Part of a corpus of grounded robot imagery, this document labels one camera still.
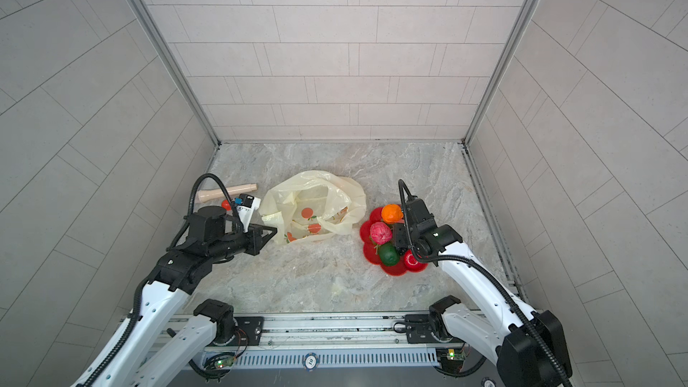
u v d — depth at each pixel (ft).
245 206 2.07
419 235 1.96
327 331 2.37
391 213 2.83
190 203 1.75
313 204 3.17
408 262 2.58
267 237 2.27
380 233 2.64
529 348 1.24
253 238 2.00
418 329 2.33
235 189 3.32
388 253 2.64
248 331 2.32
